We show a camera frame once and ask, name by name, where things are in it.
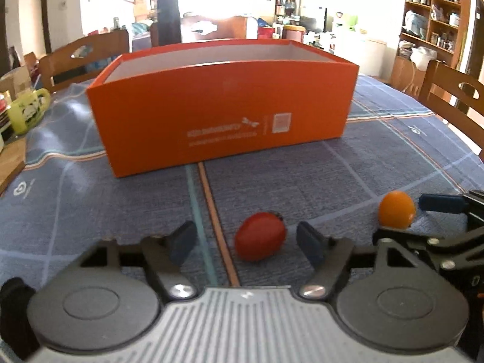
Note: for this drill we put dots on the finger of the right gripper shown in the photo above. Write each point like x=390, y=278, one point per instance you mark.
x=462, y=251
x=452, y=204

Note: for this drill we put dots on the wooden shelf unit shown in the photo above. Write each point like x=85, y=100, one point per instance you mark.
x=435, y=27

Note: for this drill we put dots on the wooden chair far right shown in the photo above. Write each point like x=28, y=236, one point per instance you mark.
x=467, y=90

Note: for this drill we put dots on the red yellow-lid can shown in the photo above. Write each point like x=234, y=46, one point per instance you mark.
x=293, y=32

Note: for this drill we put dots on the wooden chair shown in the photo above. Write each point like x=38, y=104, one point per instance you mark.
x=467, y=90
x=81, y=60

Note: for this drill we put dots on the orange fruit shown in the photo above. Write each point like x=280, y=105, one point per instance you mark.
x=396, y=210

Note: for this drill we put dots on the wooden chair left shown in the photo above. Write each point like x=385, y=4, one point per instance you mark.
x=81, y=60

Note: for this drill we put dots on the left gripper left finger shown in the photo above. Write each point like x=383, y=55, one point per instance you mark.
x=113, y=294

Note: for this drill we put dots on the black tall bottle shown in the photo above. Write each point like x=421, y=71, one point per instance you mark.
x=168, y=22

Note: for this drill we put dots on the red tomato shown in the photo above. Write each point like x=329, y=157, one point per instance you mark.
x=260, y=236

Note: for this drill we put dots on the green mug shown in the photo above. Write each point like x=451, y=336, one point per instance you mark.
x=28, y=109

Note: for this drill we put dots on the wooden cutting board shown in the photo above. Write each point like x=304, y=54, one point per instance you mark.
x=12, y=162

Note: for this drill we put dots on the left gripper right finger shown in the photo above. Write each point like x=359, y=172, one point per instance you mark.
x=383, y=295

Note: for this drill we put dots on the orange cardboard box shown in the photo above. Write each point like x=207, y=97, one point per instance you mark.
x=186, y=103

